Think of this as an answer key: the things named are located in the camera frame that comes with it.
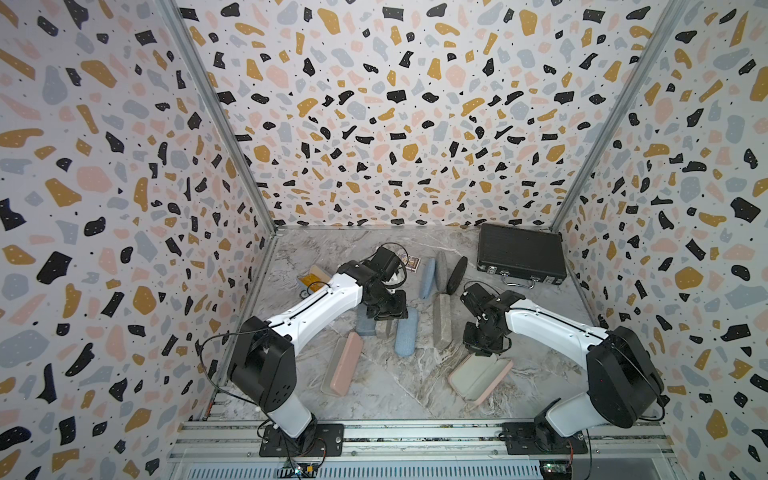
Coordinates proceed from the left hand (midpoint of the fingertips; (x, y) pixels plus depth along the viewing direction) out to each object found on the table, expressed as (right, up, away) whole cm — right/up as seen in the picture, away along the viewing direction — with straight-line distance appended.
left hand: (407, 315), depth 82 cm
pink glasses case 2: (-17, -13, -2) cm, 22 cm away
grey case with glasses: (+12, +10, +21) cm, 26 cm away
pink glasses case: (+20, -17, +2) cm, 26 cm away
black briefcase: (+42, +16, +25) cm, 51 cm away
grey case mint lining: (-13, -5, +9) cm, 17 cm away
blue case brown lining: (+7, +9, +19) cm, 22 cm away
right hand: (+17, -11, +4) cm, 21 cm away
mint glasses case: (-6, -5, +6) cm, 11 cm away
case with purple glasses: (-1, -8, +7) cm, 11 cm away
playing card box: (+2, +13, +28) cm, 31 cm away
